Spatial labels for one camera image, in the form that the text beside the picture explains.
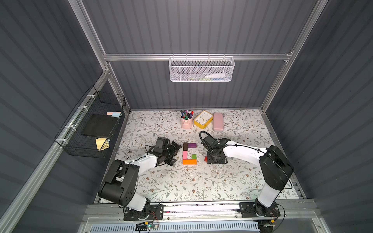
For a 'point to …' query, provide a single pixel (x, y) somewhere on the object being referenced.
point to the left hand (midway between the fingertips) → (182, 152)
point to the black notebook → (99, 125)
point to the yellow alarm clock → (203, 120)
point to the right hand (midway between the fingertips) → (211, 162)
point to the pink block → (185, 155)
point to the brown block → (185, 146)
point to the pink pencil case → (218, 122)
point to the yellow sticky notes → (102, 143)
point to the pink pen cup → (186, 121)
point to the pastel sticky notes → (114, 114)
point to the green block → (194, 156)
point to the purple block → (192, 145)
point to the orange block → (189, 161)
